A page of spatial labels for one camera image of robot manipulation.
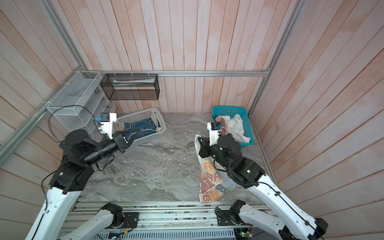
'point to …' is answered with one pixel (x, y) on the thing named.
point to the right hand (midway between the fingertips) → (199, 136)
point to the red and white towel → (222, 121)
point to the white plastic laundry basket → (155, 115)
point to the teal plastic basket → (231, 111)
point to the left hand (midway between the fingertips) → (139, 134)
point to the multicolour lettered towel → (214, 181)
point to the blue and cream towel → (146, 126)
